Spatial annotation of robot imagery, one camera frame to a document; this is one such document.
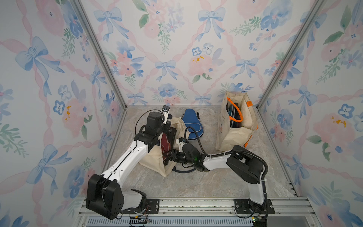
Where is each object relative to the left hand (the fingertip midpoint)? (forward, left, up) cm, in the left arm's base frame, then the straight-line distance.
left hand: (165, 117), depth 82 cm
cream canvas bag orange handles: (-7, -37, -11) cm, 39 cm away
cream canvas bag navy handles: (-20, +7, -14) cm, 25 cm away
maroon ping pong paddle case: (-8, +1, -18) cm, 19 cm away
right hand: (-14, +3, -19) cm, 24 cm away
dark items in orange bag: (+9, -44, -7) cm, 45 cm away
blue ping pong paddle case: (+21, -16, -26) cm, 37 cm away
